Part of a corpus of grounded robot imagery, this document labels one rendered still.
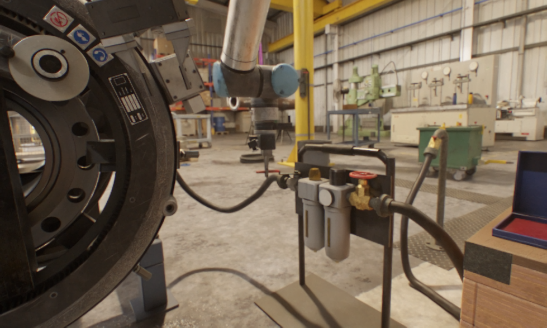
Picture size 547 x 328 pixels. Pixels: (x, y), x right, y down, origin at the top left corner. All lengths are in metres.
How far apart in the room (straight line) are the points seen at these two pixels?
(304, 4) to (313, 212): 3.65
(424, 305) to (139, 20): 1.16
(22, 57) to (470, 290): 0.80
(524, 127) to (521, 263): 8.95
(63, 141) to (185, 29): 0.42
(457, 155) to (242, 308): 2.71
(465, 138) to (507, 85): 7.84
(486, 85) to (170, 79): 6.18
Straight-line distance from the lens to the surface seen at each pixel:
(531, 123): 9.38
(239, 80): 0.74
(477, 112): 6.16
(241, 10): 0.66
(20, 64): 0.64
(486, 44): 11.47
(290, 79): 0.79
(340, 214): 0.84
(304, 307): 1.10
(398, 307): 1.17
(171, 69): 0.71
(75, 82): 0.63
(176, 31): 0.47
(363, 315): 1.09
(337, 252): 0.88
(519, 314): 0.53
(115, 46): 0.52
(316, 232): 0.93
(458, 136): 3.30
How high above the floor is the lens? 0.65
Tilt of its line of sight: 7 degrees down
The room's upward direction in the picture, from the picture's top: 2 degrees counter-clockwise
